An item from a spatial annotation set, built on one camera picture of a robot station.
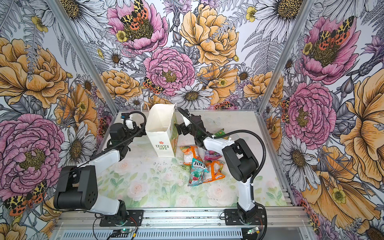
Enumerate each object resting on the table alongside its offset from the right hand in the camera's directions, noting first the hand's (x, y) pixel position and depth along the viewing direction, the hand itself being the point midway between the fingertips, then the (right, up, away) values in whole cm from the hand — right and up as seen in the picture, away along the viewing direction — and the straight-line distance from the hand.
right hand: (182, 124), depth 94 cm
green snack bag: (+25, -6, +5) cm, 26 cm away
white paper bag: (-15, -2, +10) cm, 18 cm away
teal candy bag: (+9, -26, -12) cm, 30 cm away
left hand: (-24, -1, -4) cm, 24 cm away
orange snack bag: (+19, -26, -9) cm, 34 cm away
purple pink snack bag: (+18, -19, -3) cm, 26 cm away
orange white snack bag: (+5, -18, -2) cm, 18 cm away
